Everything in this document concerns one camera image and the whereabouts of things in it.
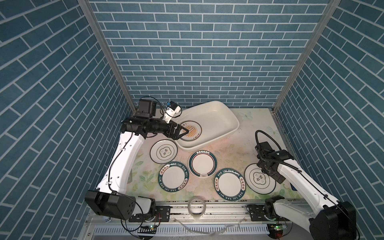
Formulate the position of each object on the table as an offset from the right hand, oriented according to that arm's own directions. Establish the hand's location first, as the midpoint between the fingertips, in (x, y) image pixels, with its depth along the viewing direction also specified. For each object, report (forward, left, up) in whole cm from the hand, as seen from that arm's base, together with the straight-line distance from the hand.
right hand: (267, 168), depth 80 cm
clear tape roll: (-24, +35, -6) cm, 43 cm away
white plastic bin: (+37, +35, -7) cm, 51 cm away
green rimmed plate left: (-5, +53, -11) cm, 54 cm away
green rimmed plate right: (-8, +19, -7) cm, 22 cm away
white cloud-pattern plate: (-5, +3, -9) cm, 11 cm away
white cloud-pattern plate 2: (+10, +62, -7) cm, 63 cm away
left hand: (+6, +46, +24) cm, 52 cm away
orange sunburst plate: (+27, +43, -6) cm, 51 cm away
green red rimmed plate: (+4, +36, -8) cm, 37 cm away
